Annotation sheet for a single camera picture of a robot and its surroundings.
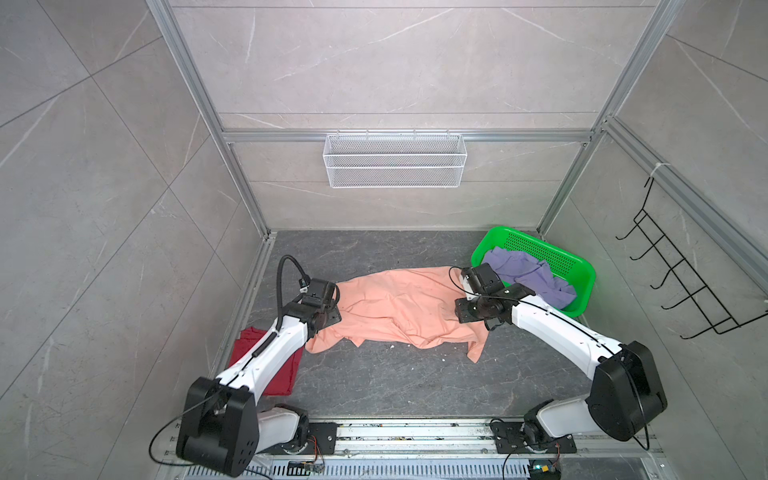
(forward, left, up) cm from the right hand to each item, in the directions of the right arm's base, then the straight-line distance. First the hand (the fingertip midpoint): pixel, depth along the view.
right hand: (463, 307), depth 87 cm
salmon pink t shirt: (+4, +17, -7) cm, 19 cm away
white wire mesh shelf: (+46, +19, +21) cm, 54 cm away
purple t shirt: (+21, -25, -9) cm, 34 cm away
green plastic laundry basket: (+18, -41, -5) cm, 45 cm away
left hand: (0, +42, +1) cm, 42 cm away
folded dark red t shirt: (-28, +41, +24) cm, 55 cm away
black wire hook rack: (-4, -45, +23) cm, 51 cm away
